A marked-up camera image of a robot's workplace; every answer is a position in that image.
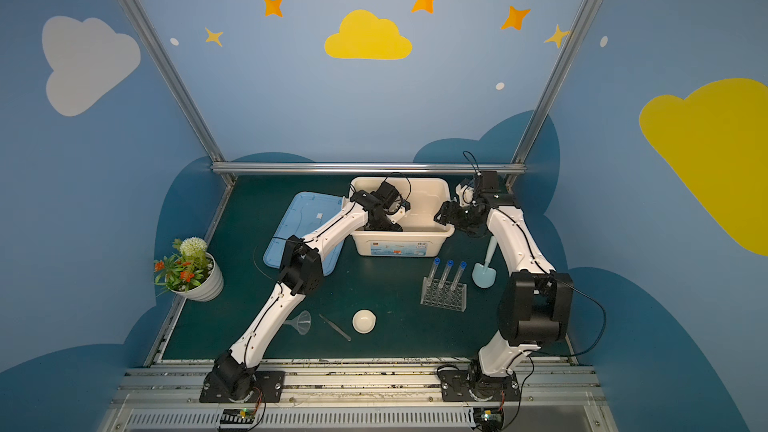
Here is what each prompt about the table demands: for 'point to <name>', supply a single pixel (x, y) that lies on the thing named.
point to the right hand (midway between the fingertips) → (448, 217)
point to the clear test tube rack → (444, 297)
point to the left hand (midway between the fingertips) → (395, 235)
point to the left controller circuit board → (237, 416)
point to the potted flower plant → (191, 271)
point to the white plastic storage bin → (421, 235)
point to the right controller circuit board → (489, 419)
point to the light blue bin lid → (307, 208)
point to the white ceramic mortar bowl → (364, 321)
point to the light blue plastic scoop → (483, 275)
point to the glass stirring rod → (336, 328)
